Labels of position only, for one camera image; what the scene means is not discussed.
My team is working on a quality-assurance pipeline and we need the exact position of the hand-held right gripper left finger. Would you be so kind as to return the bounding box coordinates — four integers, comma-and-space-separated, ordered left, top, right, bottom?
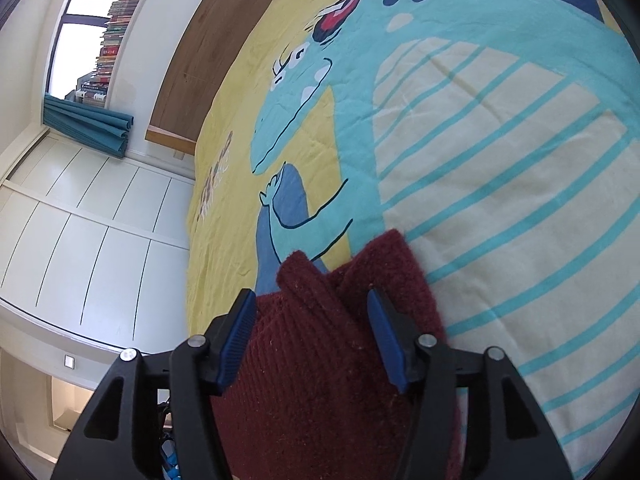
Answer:
50, 287, 259, 480

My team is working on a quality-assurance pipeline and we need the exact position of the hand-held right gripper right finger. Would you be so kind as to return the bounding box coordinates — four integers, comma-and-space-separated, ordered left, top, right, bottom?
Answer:
366, 287, 574, 480

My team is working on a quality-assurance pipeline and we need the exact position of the dark red knitted sweater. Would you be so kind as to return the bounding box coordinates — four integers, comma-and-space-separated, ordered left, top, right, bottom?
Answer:
207, 228, 465, 480

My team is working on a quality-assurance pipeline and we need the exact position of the white wardrobe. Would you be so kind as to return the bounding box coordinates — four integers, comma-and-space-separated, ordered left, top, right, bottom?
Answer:
0, 127, 197, 352

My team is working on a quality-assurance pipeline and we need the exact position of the yellow dinosaur printed blanket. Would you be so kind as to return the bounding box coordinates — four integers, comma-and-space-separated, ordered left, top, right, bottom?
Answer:
185, 0, 640, 480

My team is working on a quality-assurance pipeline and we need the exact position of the teal curtain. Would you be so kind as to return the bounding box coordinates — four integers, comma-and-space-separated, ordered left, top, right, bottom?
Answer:
42, 93, 135, 160

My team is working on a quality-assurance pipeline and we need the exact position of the wooden bed headboard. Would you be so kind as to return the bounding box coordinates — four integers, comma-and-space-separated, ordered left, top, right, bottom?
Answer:
145, 0, 307, 157

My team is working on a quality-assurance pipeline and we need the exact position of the window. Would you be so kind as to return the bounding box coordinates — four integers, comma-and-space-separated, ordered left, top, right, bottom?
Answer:
45, 0, 145, 102

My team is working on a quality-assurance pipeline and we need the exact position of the row of books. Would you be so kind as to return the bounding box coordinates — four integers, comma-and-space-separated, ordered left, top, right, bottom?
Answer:
74, 0, 164, 109

